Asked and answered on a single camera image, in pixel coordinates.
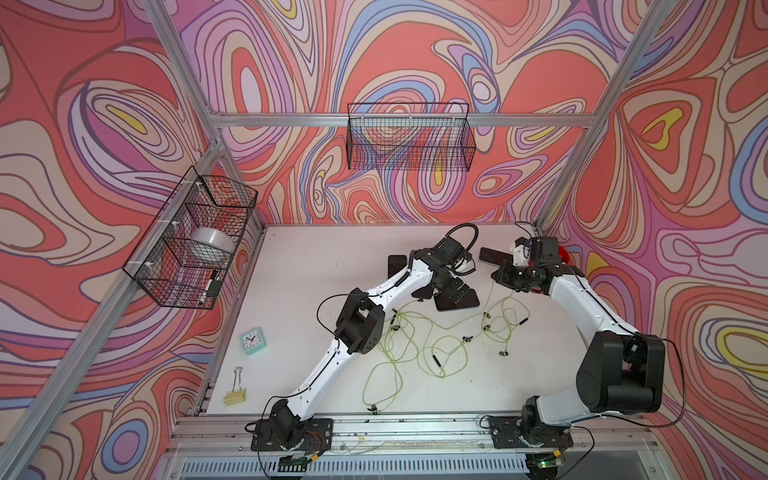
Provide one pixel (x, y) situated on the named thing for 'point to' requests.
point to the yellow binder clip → (236, 396)
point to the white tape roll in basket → (212, 244)
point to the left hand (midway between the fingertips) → (458, 289)
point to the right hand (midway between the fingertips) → (495, 281)
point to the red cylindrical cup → (564, 255)
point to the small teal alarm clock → (253, 341)
